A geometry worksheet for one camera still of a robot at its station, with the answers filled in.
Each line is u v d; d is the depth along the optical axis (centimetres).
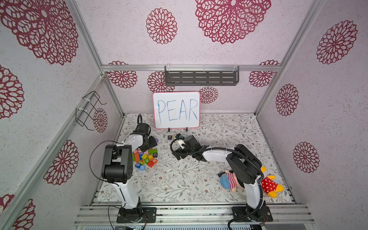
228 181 79
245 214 69
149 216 73
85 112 75
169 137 104
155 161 93
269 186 78
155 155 95
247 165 52
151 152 97
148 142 88
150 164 90
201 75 93
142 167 90
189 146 77
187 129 109
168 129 109
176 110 104
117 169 50
